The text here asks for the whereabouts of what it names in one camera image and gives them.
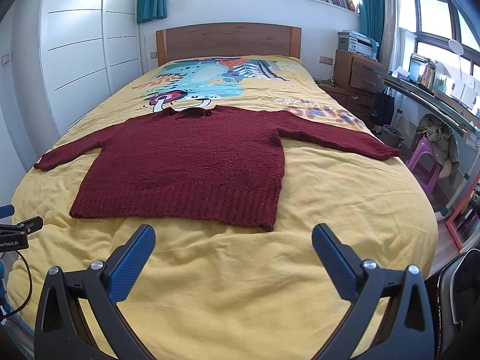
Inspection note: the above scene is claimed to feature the dark red knitted sweater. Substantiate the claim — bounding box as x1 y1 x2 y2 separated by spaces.
36 106 398 231

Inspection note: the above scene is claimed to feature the left hand blue glove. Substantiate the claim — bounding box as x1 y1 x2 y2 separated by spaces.
0 204 17 316

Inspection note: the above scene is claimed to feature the red framed board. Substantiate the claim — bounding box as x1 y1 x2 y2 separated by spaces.
446 174 479 253

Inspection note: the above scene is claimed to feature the yellow cartoon print duvet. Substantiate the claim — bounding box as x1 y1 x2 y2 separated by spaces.
6 54 440 360

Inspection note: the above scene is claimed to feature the purple plastic stool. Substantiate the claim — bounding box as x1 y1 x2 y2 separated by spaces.
407 136 442 197

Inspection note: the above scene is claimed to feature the brown jacket on stool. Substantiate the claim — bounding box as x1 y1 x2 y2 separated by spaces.
411 114 460 185

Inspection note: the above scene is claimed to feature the waste basket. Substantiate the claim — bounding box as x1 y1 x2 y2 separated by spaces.
380 124 404 149

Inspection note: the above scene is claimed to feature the white wardrobe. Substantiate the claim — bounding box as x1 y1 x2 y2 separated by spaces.
40 0 142 135

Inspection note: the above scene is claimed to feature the glass top desk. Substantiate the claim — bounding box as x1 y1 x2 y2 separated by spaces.
372 69 479 147

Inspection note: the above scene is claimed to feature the black bag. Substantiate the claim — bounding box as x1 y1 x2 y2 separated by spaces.
369 86 395 126

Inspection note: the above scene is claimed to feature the wooden drawer dresser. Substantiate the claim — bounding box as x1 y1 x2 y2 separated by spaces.
317 49 386 130

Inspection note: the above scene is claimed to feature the white desk lamp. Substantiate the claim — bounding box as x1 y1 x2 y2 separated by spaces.
448 39 465 80

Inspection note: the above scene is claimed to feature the wooden headboard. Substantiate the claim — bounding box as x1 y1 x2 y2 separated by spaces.
155 22 302 66

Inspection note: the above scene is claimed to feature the white printer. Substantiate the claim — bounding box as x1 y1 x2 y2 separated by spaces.
337 31 379 59

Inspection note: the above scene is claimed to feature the teal curtain right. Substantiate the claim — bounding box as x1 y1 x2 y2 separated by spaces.
359 0 385 56

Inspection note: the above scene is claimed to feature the black cable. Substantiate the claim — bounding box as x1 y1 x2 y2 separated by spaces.
0 248 34 323

